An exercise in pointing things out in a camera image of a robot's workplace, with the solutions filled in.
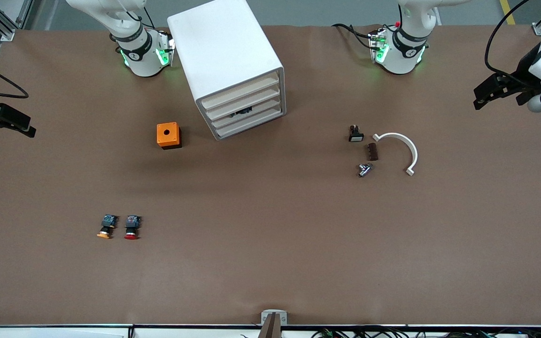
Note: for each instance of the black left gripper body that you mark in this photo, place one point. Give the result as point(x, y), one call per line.
point(524, 67)

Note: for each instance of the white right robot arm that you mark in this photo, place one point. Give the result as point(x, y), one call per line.
point(141, 56)

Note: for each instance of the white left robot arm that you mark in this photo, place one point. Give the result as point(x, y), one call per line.
point(399, 58)

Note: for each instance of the yellow push button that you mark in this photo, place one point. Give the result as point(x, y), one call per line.
point(107, 225)

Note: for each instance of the red push button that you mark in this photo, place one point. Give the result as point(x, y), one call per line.
point(132, 226)

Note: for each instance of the orange box with hole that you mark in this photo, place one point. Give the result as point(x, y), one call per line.
point(167, 134)

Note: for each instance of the brown terminal block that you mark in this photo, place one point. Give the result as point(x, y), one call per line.
point(372, 152)

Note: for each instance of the small metal connector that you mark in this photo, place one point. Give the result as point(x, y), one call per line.
point(364, 169)

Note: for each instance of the white curved bracket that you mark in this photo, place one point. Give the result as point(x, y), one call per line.
point(411, 150)

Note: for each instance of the black switch with white face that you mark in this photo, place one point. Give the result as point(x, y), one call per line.
point(356, 135)

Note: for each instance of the grey metal clamp bracket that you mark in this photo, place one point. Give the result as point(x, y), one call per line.
point(265, 317)

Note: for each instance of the dark tapered post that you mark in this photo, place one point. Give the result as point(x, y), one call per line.
point(271, 328)

